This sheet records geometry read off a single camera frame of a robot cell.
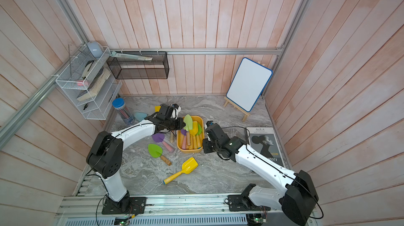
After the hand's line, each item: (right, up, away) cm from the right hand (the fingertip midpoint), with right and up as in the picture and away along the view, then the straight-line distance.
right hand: (204, 142), depth 81 cm
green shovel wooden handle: (-29, -8, +10) cm, 31 cm away
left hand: (-11, +7, +11) cm, 17 cm away
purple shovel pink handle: (-28, 0, +16) cm, 32 cm away
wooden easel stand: (+24, +17, +21) cm, 36 cm away
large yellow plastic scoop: (-9, -14, +4) cm, 18 cm away
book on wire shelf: (-57, +30, -1) cm, 64 cm away
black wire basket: (-52, +46, +24) cm, 74 cm away
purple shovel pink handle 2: (-12, +3, +12) cm, 18 cm away
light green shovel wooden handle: (-10, +11, +12) cm, 19 cm away
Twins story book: (+36, -1, +11) cm, 37 cm away
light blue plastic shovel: (-44, +13, +27) cm, 53 cm away
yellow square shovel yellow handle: (-3, -2, +12) cm, 12 cm away
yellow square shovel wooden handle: (-33, +18, +31) cm, 49 cm away
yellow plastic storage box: (-2, +11, +17) cm, 20 cm away
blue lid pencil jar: (-49, +20, +8) cm, 54 cm away
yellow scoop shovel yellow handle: (-6, +3, +17) cm, 18 cm away
